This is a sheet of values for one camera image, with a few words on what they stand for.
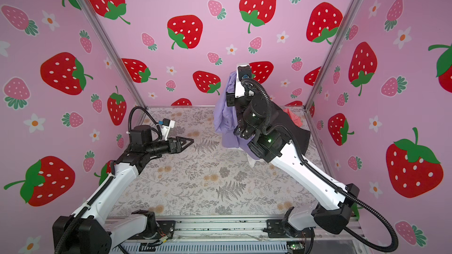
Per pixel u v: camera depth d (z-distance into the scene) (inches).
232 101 19.8
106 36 33.7
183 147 27.0
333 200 15.2
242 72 16.4
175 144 26.7
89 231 15.1
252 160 35.4
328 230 17.6
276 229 29.0
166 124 27.6
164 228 29.0
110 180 19.1
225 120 29.0
